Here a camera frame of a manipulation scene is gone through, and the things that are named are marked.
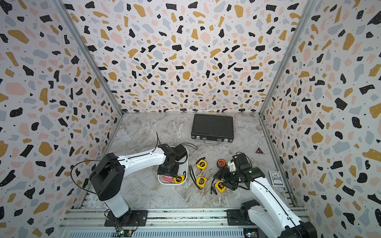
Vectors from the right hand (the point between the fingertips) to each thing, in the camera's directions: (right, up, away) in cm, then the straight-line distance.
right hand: (217, 179), depth 79 cm
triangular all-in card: (+31, +12, +21) cm, 39 cm away
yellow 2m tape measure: (+2, -5, +4) cm, 7 cm away
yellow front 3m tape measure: (-21, -2, +5) cm, 22 cm away
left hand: (-25, 0, +6) cm, 25 cm away
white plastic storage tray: (-20, +2, +10) cm, 22 cm away
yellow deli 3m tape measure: (-8, +5, +12) cm, 16 cm away
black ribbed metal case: (0, +26, +28) cm, 38 cm away
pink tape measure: (-29, -2, +6) cm, 29 cm away
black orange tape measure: (+3, +6, +11) cm, 13 cm away
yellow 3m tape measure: (-8, -3, +5) cm, 10 cm away
